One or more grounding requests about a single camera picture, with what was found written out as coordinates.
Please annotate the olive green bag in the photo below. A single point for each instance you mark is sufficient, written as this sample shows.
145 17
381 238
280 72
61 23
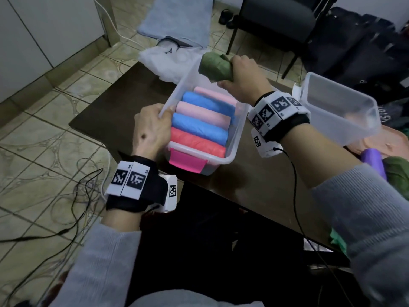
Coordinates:
214 67
397 175

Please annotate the pink plastic bag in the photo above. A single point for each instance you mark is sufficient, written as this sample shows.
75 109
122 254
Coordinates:
201 115
217 95

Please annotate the pair of black shoes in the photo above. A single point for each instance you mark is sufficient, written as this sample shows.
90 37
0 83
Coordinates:
227 17

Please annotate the dark patterned bag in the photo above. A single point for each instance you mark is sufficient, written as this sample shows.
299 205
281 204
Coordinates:
393 115

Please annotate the person's left hand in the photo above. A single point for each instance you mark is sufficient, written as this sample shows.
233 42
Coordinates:
151 131

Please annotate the small clear plastic bin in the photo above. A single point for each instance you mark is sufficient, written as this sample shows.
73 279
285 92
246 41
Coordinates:
338 121

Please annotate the person's right forearm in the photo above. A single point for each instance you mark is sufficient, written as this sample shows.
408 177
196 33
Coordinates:
335 175

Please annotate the translucent zipper bag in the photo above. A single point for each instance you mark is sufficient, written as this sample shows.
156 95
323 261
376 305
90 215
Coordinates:
159 63

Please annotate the purple bag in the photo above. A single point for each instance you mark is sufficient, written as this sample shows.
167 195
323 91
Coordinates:
374 159

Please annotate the person's left forearm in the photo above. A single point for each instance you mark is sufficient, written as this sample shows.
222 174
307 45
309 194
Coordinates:
105 262

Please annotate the black wristband with markers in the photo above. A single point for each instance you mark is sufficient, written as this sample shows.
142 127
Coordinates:
147 191
287 124

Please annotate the blue-grey floor mat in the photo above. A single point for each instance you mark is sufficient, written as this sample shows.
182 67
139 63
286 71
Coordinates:
179 19

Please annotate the black chair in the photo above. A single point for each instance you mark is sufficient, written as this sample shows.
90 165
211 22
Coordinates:
274 19

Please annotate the black right wristband with markers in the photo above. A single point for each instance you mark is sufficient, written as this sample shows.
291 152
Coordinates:
287 124

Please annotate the black left wristband with markers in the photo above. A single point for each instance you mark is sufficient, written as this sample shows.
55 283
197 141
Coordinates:
147 191

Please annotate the person's right hand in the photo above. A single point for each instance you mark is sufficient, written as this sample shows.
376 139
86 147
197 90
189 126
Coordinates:
249 79

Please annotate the person's black trousers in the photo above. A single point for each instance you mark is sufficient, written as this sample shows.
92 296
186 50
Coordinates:
223 246

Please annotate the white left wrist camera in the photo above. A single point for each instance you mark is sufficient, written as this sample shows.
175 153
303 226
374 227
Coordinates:
171 201

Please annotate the red plastic bag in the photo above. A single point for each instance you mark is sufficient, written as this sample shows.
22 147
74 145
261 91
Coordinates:
198 142

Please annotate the white cabinet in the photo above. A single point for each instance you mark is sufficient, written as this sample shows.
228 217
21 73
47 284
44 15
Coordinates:
48 35

